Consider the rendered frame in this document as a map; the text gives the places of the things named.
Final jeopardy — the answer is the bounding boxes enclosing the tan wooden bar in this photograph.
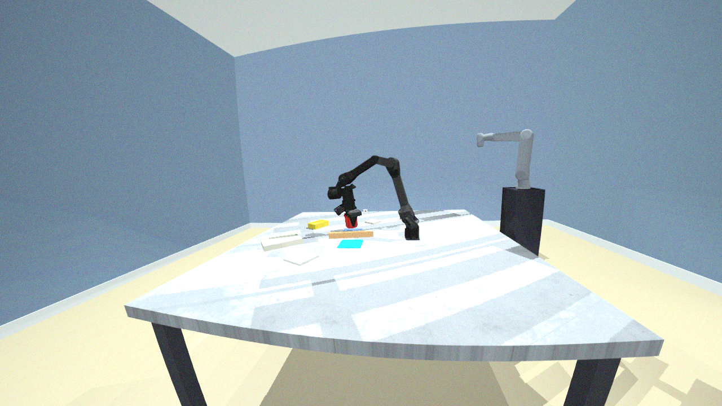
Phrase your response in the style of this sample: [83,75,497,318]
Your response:
[328,230,373,239]

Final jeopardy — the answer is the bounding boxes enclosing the dark red translucent cup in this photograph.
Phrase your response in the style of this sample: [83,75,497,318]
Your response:
[344,215,358,228]

